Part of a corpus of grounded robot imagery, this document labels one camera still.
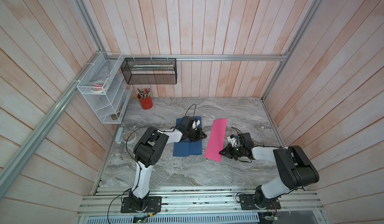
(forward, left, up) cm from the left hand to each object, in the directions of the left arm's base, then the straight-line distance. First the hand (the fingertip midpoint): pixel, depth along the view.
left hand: (207, 137), depth 94 cm
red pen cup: (+28, +44, +2) cm, 52 cm away
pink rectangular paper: (-5, -5, -3) cm, 7 cm away
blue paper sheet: (-6, +16, -4) cm, 18 cm away
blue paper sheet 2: (-6, +9, -3) cm, 11 cm away
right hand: (-8, -8, -3) cm, 12 cm away
